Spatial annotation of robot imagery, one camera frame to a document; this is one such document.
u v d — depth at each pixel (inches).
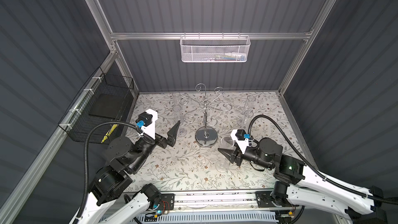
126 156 14.4
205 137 37.1
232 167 33.2
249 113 42.5
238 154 21.8
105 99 32.2
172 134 18.7
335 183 17.6
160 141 19.2
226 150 22.7
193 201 29.7
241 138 20.6
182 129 39.0
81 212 14.8
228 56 35.9
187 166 33.4
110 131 26.8
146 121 17.1
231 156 22.3
